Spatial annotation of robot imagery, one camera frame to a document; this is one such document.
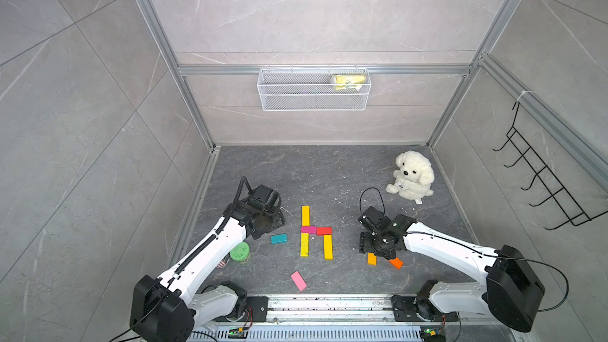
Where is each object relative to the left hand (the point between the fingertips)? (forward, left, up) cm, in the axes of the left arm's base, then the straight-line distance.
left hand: (277, 219), depth 81 cm
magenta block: (+1, -10, -12) cm, 16 cm away
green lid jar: (-8, +14, -8) cm, 18 cm away
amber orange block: (-11, -33, -12) cm, 37 cm away
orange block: (-13, -42, -11) cm, 45 cm away
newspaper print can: (-11, +19, -10) cm, 24 cm away
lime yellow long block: (-5, -9, -12) cm, 15 cm away
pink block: (-17, -7, -11) cm, 22 cm away
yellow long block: (+7, -10, -11) cm, 16 cm away
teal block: (-2, +1, -12) cm, 12 cm away
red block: (0, -17, -12) cm, 21 cm away
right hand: (-9, -32, -9) cm, 34 cm away
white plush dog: (+14, -52, +2) cm, 54 cm away
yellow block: (-6, -18, -12) cm, 22 cm away
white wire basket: (+52, -15, +18) cm, 57 cm away
